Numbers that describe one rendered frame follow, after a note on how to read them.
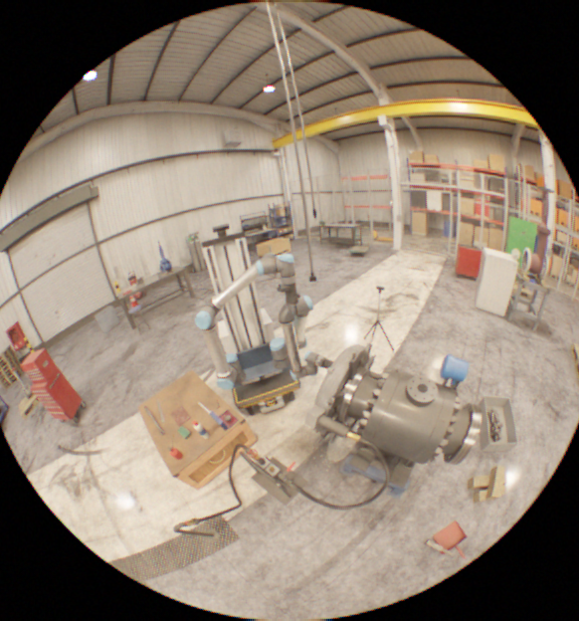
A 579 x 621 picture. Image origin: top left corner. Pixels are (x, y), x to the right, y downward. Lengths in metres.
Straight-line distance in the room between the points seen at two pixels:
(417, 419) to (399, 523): 1.03
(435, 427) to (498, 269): 3.77
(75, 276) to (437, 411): 9.63
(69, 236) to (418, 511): 10.34
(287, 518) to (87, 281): 8.88
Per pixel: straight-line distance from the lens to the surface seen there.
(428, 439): 1.38
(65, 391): 4.04
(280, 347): 1.87
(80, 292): 9.18
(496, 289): 4.80
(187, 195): 9.37
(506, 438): 2.81
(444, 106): 8.57
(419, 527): 2.08
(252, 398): 2.10
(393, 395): 1.35
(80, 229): 9.08
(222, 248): 1.68
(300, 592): 2.03
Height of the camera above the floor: 1.93
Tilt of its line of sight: 29 degrees down
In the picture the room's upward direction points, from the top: 9 degrees counter-clockwise
